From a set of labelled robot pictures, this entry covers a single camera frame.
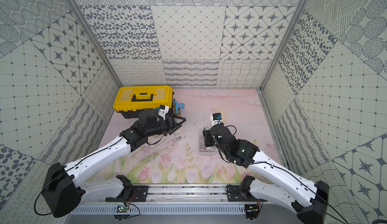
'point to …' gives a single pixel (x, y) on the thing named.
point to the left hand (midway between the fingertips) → (184, 118)
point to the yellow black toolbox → (130, 100)
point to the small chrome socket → (179, 138)
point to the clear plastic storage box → (205, 151)
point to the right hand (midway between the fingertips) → (208, 133)
